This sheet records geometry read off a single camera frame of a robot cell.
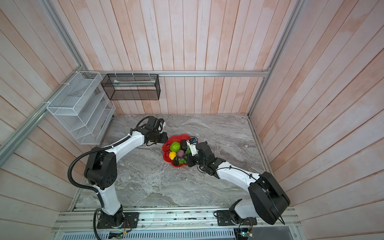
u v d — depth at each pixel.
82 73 0.88
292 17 0.72
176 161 0.90
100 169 0.49
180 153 0.93
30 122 0.59
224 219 0.73
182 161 0.90
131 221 0.73
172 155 0.93
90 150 0.50
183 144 0.98
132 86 1.05
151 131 0.71
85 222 0.76
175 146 0.95
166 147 0.97
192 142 0.76
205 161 0.66
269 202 0.42
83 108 0.73
